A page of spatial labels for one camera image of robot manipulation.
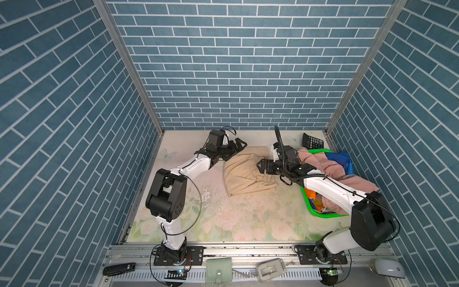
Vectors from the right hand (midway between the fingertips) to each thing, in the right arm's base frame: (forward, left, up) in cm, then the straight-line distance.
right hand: (262, 163), depth 87 cm
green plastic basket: (-21, -25, -7) cm, 33 cm away
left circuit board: (-46, +32, -17) cm, 59 cm away
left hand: (+7, +10, +3) cm, 13 cm away
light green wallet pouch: (-44, +16, -13) cm, 48 cm away
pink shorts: (+4, -30, -3) cm, 30 cm away
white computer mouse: (-38, -48, -10) cm, 62 cm away
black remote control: (-47, +56, -13) cm, 74 cm away
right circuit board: (-42, -29, -18) cm, 54 cm away
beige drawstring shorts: (-1, +10, -12) cm, 16 cm away
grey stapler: (-42, -4, -13) cm, 44 cm away
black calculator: (+27, -32, -12) cm, 44 cm away
